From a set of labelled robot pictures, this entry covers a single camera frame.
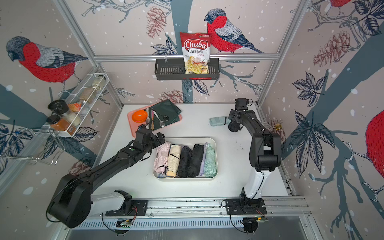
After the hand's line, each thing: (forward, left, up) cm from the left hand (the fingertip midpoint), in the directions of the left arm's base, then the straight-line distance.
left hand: (161, 135), depth 87 cm
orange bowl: (+23, +22, -9) cm, 33 cm away
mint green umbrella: (-16, -29, -6) cm, 34 cm away
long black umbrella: (-15, -14, -4) cm, 21 cm away
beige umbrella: (-14, -8, -3) cm, 17 cm away
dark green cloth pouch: (+28, +2, -12) cm, 31 cm away
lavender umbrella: (-17, -24, -7) cm, 31 cm away
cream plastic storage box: (-2, -32, -6) cm, 32 cm away
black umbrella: (-12, -20, -4) cm, 24 cm away
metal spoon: (+17, +5, -11) cm, 21 cm away
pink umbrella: (-15, -2, -2) cm, 15 cm away
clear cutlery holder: (+5, -70, +1) cm, 70 cm away
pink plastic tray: (+15, +25, -12) cm, 32 cm away
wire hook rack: (-20, +45, +24) cm, 54 cm away
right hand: (+16, -49, -1) cm, 51 cm away
